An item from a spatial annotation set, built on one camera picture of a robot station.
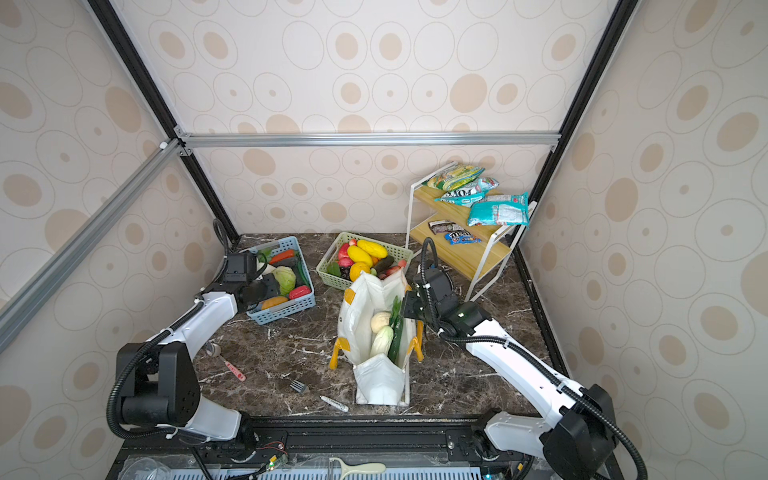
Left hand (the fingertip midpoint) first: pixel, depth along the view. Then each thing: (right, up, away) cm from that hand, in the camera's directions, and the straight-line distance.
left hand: (279, 278), depth 90 cm
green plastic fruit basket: (+37, +8, +19) cm, 42 cm away
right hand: (+38, -5, -11) cm, 40 cm away
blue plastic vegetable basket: (-6, -11, +1) cm, 13 cm away
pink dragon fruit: (+17, +6, +17) cm, 25 cm away
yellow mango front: (+22, +7, +15) cm, 28 cm away
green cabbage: (0, 0, +6) cm, 6 cm away
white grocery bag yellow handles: (+26, -8, -4) cm, 28 cm away
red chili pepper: (+4, -5, +6) cm, 9 cm away
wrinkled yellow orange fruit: (+23, +3, +6) cm, 24 cm away
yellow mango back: (+28, +10, +16) cm, 33 cm away
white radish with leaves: (+32, -17, -5) cm, 36 cm away
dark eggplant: (+31, +4, +15) cm, 35 cm away
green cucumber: (+35, -20, -3) cm, 41 cm away
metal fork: (+9, -30, -7) cm, 32 cm away
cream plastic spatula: (+29, -44, -19) cm, 56 cm away
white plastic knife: (+19, -33, -11) cm, 40 cm away
